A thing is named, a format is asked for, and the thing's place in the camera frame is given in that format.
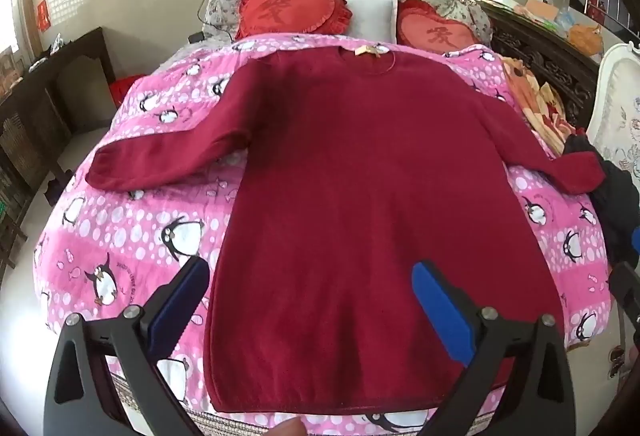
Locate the black charger cable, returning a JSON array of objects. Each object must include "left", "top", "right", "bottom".
[{"left": 188, "top": 0, "right": 237, "bottom": 44}]

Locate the right red heart cushion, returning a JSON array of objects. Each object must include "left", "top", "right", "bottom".
[{"left": 396, "top": 0, "right": 480, "bottom": 54}]

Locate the red heart cushion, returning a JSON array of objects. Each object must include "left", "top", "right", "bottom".
[
  {"left": 235, "top": 0, "right": 352, "bottom": 40},
  {"left": 396, "top": 0, "right": 480, "bottom": 54}
]

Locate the red wall paper decoration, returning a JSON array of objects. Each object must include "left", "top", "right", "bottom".
[{"left": 36, "top": 0, "right": 51, "bottom": 32}]

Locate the dark red knit sweater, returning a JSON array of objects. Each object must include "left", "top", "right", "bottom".
[{"left": 86, "top": 48, "right": 604, "bottom": 414}]

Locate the black garment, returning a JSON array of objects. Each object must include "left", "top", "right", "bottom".
[{"left": 563, "top": 134, "right": 639, "bottom": 269}]

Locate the white square pillow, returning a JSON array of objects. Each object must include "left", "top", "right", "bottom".
[{"left": 344, "top": 0, "right": 398, "bottom": 44}]

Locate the dark wooden side cabinet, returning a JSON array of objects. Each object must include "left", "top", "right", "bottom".
[{"left": 1, "top": 27, "right": 116, "bottom": 267}]

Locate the white ornate chair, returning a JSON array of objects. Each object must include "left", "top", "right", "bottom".
[{"left": 587, "top": 42, "right": 640, "bottom": 187}]

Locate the pink penguin quilt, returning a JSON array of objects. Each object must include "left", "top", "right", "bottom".
[{"left": 34, "top": 33, "right": 612, "bottom": 435}]

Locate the orange patterned blanket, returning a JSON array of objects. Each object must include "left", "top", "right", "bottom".
[{"left": 501, "top": 57, "right": 575, "bottom": 156}]

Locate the left red heart cushion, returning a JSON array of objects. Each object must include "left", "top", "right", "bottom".
[{"left": 235, "top": 0, "right": 352, "bottom": 40}]

